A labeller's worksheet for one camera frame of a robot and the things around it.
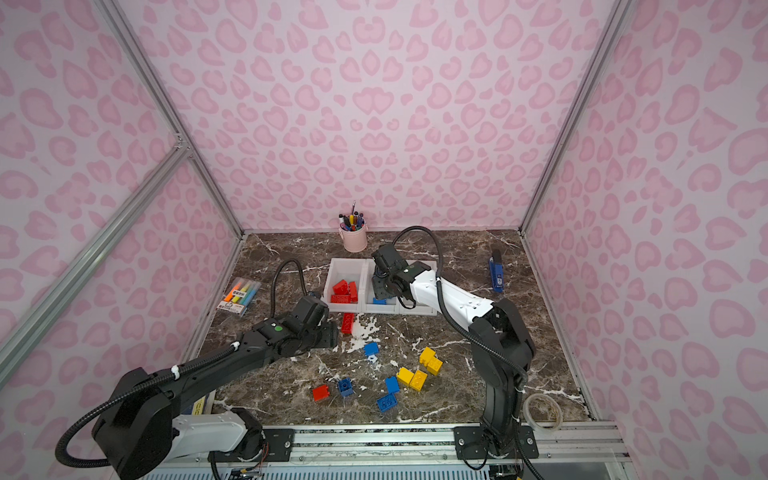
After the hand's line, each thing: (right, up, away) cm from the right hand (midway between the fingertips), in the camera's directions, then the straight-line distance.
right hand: (387, 282), depth 90 cm
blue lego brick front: (-11, -27, -10) cm, 31 cm away
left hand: (-16, -13, -5) cm, 21 cm away
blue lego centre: (-5, -20, 0) cm, 21 cm away
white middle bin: (+2, -8, +6) cm, 10 cm away
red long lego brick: (-12, -13, +3) cm, 18 cm away
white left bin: (-13, +3, +17) cm, 22 cm away
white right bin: (+10, -10, +6) cm, 15 cm away
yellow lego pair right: (+12, -21, -6) cm, 25 cm away
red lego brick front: (-18, -30, -8) cm, 36 cm away
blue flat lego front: (0, -31, -10) cm, 33 cm away
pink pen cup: (-12, +17, +17) cm, 27 cm away
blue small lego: (+2, -27, -7) cm, 28 cm away
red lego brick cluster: (-14, -4, +11) cm, 18 cm away
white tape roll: (+41, -33, -11) cm, 54 cm away
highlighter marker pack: (-50, -5, +11) cm, 51 cm away
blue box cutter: (+38, +2, +13) cm, 40 cm away
